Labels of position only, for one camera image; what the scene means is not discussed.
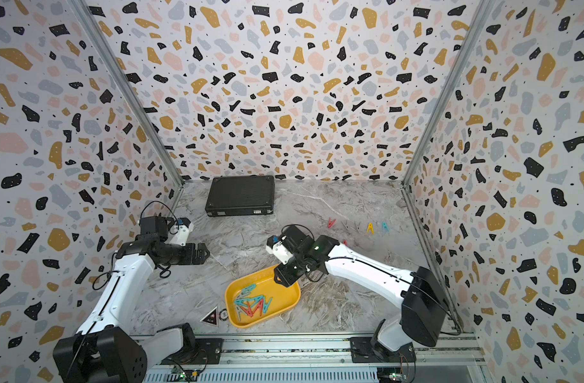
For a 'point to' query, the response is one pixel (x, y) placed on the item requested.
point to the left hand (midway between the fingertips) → (196, 252)
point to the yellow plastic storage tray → (257, 298)
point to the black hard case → (243, 195)
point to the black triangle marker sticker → (211, 317)
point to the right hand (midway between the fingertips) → (279, 276)
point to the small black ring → (223, 314)
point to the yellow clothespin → (370, 227)
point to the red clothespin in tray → (259, 306)
